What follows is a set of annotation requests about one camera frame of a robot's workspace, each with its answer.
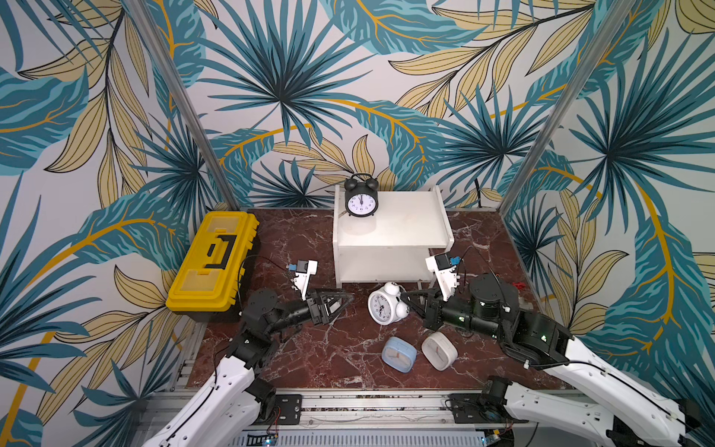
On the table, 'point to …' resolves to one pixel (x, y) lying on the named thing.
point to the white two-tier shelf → (393, 245)
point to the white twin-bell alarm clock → (385, 305)
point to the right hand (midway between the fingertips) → (401, 297)
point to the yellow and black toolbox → (210, 271)
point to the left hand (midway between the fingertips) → (347, 301)
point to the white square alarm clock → (439, 351)
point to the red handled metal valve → (519, 286)
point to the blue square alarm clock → (398, 355)
